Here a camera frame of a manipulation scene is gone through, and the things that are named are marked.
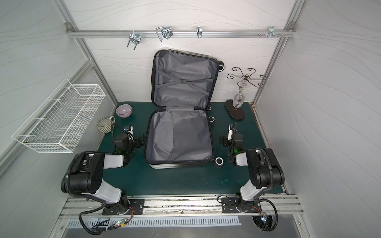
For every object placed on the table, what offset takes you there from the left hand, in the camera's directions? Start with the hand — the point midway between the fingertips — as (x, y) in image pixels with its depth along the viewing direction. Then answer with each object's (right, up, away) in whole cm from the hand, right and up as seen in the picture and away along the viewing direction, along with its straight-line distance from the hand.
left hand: (137, 135), depth 95 cm
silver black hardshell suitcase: (+26, +3, +9) cm, 28 cm away
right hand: (+61, +2, +1) cm, 61 cm away
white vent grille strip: (-8, -40, -23) cm, 47 cm away
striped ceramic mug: (-27, +7, +10) cm, 30 cm away
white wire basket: (-27, +9, -26) cm, 38 cm away
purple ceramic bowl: (-17, +17, +17) cm, 29 cm away
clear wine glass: (+66, +24, +2) cm, 71 cm away
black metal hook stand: (+71, +37, -2) cm, 80 cm away
